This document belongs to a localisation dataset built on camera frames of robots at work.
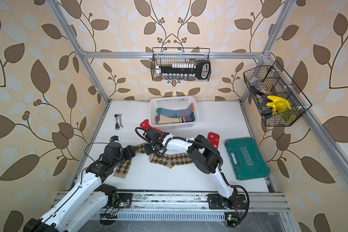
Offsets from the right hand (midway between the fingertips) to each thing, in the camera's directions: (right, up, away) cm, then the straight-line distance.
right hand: (149, 149), depth 92 cm
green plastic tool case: (+59, -5, -9) cm, 60 cm away
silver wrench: (-24, +14, +14) cm, 31 cm away
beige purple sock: (+28, +19, +14) cm, 36 cm away
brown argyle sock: (+14, -6, -3) cm, 16 cm away
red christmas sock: (-6, +15, +15) cm, 22 cm away
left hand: (-9, +3, -9) cm, 13 cm away
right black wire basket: (+73, +44, -4) cm, 86 cm away
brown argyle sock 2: (-15, -11, -7) cm, 20 cm away
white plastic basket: (+14, +31, +20) cm, 40 cm away
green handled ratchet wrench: (-26, +14, +13) cm, 33 cm away
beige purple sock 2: (+6, +19, +15) cm, 25 cm away
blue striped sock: (+24, +25, +19) cm, 39 cm away
